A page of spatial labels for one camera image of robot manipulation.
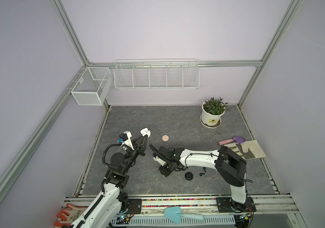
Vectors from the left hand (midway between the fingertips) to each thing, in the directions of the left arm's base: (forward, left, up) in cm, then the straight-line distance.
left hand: (147, 136), depth 73 cm
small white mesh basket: (+44, +40, 0) cm, 59 cm away
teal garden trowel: (-33, -12, -23) cm, 42 cm away
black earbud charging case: (-15, -22, -22) cm, 35 cm away
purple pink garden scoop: (+8, -60, -23) cm, 65 cm away
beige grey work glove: (-1, -65, -23) cm, 69 cm away
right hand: (-11, -7, -24) cm, 27 cm away
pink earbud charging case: (+12, -10, -23) cm, 28 cm away
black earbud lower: (-14, -30, -24) cm, 41 cm away
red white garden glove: (-30, +41, -21) cm, 55 cm away
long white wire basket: (+46, -6, +6) cm, 47 cm away
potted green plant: (+22, -43, -8) cm, 49 cm away
